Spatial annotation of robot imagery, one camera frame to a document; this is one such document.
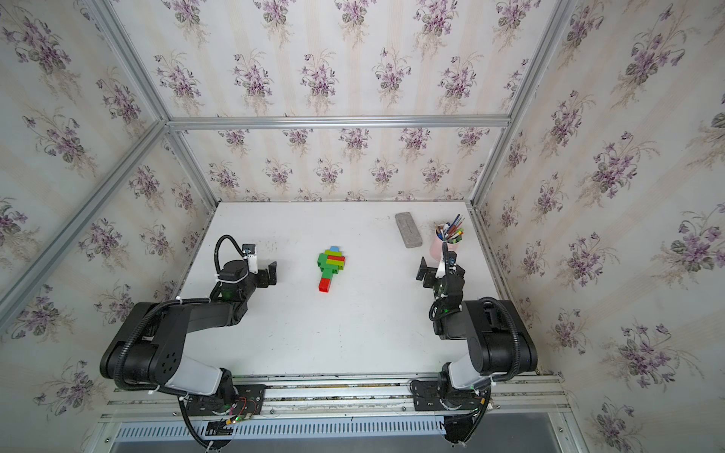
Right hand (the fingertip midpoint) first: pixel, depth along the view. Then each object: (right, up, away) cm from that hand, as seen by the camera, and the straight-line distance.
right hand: (443, 260), depth 90 cm
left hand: (-61, -1, +3) cm, 61 cm away
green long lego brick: (-37, -3, +8) cm, 38 cm away
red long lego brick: (-36, 0, +8) cm, 37 cm away
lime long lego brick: (-38, +1, +13) cm, 40 cm away
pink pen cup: (+1, +4, +14) cm, 14 cm away
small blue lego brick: (-37, +3, +14) cm, 40 cm away
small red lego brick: (-40, -9, +2) cm, 41 cm away
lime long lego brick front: (-34, -2, +9) cm, 36 cm away
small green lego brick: (-41, -1, +8) cm, 42 cm away
